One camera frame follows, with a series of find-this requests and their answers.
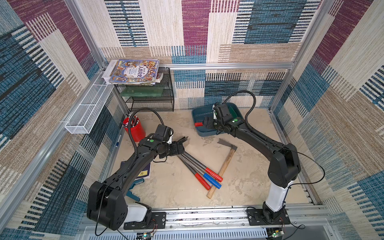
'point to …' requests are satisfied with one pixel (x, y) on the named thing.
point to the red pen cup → (137, 133)
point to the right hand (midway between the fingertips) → (211, 124)
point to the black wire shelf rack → (165, 103)
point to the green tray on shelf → (142, 91)
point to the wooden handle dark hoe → (225, 164)
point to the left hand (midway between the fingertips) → (178, 150)
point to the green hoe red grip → (232, 112)
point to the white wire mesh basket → (83, 118)
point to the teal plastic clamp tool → (129, 192)
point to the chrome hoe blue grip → (206, 176)
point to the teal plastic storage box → (198, 114)
